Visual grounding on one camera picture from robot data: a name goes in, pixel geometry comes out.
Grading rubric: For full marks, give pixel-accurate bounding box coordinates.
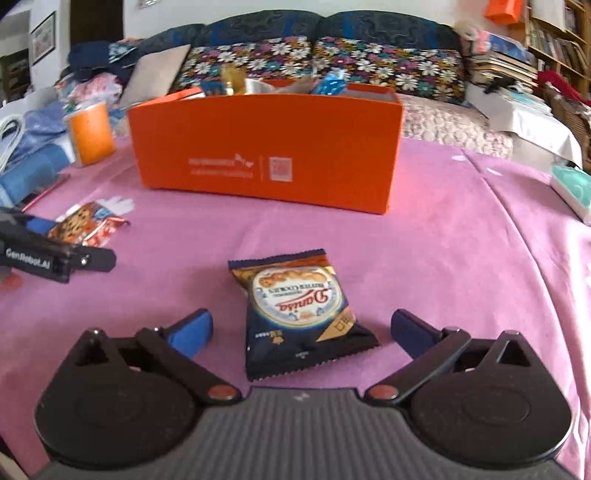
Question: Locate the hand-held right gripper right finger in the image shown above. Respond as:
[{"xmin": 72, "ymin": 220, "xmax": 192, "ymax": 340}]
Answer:
[{"xmin": 364, "ymin": 309, "xmax": 539, "ymax": 407}]

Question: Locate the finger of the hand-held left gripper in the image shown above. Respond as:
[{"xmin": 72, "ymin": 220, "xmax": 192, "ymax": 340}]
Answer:
[
  {"xmin": 0, "ymin": 207, "xmax": 58, "ymax": 238},
  {"xmin": 69, "ymin": 247, "xmax": 116, "ymax": 274}
]

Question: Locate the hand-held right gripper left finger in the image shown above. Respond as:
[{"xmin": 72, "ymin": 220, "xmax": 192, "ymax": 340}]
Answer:
[{"xmin": 76, "ymin": 308, "xmax": 243, "ymax": 407}]

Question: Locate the orange patterned snack packet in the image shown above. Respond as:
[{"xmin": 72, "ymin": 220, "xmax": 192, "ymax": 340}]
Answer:
[{"xmin": 48, "ymin": 196, "xmax": 136, "ymax": 247}]

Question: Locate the dark blue cookie packet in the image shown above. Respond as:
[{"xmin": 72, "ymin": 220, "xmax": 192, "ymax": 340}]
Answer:
[{"xmin": 228, "ymin": 249, "xmax": 380, "ymax": 382}]

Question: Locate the orange cardboard box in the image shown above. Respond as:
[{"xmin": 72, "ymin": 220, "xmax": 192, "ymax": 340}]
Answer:
[{"xmin": 127, "ymin": 78, "xmax": 404, "ymax": 215}]

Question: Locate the pile of snack packets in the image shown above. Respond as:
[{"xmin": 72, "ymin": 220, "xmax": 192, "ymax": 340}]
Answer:
[{"xmin": 201, "ymin": 65, "xmax": 348, "ymax": 97}]

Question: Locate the blue striped blanket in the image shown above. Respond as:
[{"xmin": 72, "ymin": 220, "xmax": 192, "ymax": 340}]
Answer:
[{"xmin": 0, "ymin": 99, "xmax": 77, "ymax": 204}]

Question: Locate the pink tablecloth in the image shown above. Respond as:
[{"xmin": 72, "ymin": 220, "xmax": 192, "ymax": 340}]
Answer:
[{"xmin": 0, "ymin": 134, "xmax": 591, "ymax": 472}]

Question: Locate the orange cylindrical can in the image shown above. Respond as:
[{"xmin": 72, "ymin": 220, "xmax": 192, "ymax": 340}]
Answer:
[{"xmin": 64, "ymin": 102, "xmax": 116, "ymax": 167}]

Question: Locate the pink flowered plastic bag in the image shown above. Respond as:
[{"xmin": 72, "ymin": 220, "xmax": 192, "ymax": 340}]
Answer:
[{"xmin": 55, "ymin": 74, "xmax": 123, "ymax": 109}]

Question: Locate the dark blue garment pile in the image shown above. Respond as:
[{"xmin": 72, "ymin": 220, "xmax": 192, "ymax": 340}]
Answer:
[{"xmin": 68, "ymin": 41, "xmax": 139, "ymax": 81}]

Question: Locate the plain beige cushion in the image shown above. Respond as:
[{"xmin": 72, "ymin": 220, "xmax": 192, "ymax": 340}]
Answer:
[{"xmin": 117, "ymin": 45, "xmax": 192, "ymax": 107}]

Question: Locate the beige quilted sofa cover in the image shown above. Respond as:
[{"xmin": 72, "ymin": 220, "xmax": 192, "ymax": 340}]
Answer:
[{"xmin": 399, "ymin": 92, "xmax": 514, "ymax": 160}]

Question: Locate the teal tissue pack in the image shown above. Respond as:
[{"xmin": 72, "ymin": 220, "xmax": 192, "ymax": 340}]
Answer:
[{"xmin": 550, "ymin": 164, "xmax": 591, "ymax": 226}]

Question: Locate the floral sofa cushion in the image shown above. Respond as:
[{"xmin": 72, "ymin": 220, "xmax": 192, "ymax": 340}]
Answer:
[
  {"xmin": 173, "ymin": 37, "xmax": 315, "ymax": 93},
  {"xmin": 313, "ymin": 37, "xmax": 466, "ymax": 104}
]

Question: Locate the wicker chair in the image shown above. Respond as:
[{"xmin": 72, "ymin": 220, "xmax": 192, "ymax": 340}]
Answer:
[{"xmin": 545, "ymin": 83, "xmax": 591, "ymax": 171}]

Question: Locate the stack of books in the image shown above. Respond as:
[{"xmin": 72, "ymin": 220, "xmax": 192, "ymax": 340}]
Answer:
[{"xmin": 466, "ymin": 30, "xmax": 539, "ymax": 86}]

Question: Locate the red knitted cloth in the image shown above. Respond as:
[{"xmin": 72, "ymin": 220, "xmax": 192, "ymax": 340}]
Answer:
[{"xmin": 538, "ymin": 69, "xmax": 591, "ymax": 100}]

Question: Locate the dark blue sofa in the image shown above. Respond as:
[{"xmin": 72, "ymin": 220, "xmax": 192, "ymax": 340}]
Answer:
[{"xmin": 134, "ymin": 10, "xmax": 462, "ymax": 88}]

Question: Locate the wooden bookshelf with books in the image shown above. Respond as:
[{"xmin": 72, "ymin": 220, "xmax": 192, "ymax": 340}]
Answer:
[{"xmin": 526, "ymin": 0, "xmax": 591, "ymax": 100}]

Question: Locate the orange paper bag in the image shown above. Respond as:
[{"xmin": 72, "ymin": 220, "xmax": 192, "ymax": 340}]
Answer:
[{"xmin": 485, "ymin": 0, "xmax": 527, "ymax": 25}]

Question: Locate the white coiled cable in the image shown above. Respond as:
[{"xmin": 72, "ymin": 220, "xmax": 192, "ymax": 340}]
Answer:
[{"xmin": 0, "ymin": 115, "xmax": 26, "ymax": 171}]

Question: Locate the black framed wall picture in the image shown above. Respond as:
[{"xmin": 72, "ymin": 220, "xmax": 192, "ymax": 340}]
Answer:
[{"xmin": 30, "ymin": 11, "xmax": 57, "ymax": 65}]

